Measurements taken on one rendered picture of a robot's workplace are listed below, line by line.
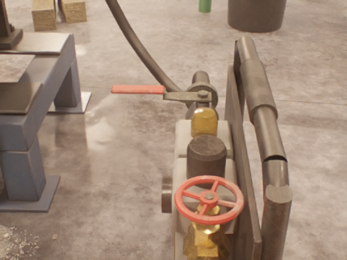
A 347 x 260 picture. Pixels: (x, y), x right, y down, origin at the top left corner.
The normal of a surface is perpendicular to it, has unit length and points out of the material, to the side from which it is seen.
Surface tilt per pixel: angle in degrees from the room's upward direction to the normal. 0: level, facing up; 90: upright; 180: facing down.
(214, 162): 90
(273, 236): 89
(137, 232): 0
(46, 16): 90
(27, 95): 0
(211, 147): 0
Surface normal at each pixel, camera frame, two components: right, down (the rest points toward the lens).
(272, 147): -0.26, -0.80
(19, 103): 0.00, -0.84
